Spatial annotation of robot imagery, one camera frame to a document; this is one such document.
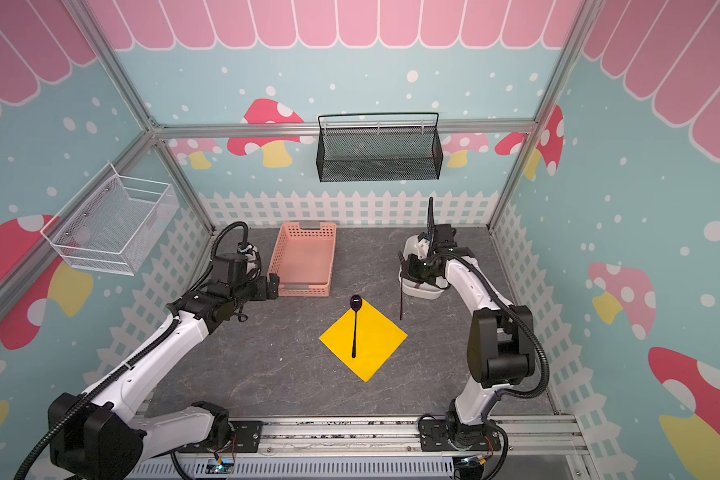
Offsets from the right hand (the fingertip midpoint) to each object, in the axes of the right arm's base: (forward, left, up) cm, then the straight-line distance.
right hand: (401, 271), depth 90 cm
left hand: (-7, +40, +4) cm, 40 cm away
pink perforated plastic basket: (+15, +34, -13) cm, 39 cm away
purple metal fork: (+2, -1, -1) cm, 2 cm away
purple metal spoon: (-4, +14, -13) cm, 20 cm away
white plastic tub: (-1, -6, -9) cm, 11 cm away
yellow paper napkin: (-15, +8, -16) cm, 23 cm away
